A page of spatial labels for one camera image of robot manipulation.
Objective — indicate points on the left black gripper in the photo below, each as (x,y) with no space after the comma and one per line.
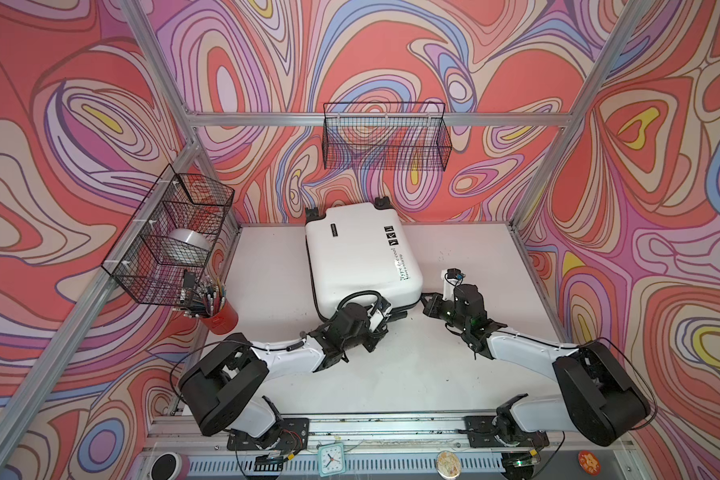
(377,335)

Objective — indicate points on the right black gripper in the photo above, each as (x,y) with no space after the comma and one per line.
(429,309)

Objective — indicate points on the black suitcase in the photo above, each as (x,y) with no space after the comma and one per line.
(359,247)

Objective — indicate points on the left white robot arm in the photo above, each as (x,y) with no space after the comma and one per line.
(221,388)

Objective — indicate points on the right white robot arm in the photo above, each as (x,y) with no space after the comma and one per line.
(597,397)

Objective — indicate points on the red pen holder cup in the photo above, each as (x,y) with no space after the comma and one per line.
(206,301)

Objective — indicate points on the small teal alarm clock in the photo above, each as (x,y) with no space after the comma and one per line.
(331,460)

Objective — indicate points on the white roll in basket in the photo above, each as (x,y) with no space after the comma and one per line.
(187,247)

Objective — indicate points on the red round sticker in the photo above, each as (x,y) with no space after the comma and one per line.
(589,463)

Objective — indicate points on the pink tape roll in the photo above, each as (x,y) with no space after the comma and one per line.
(169,466)

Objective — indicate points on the wire basket on back wall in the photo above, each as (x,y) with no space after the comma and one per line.
(385,136)

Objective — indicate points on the wire basket on wall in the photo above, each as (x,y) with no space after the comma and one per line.
(162,257)
(385,136)

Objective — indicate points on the wire basket on left wall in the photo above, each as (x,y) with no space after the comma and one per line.
(162,257)

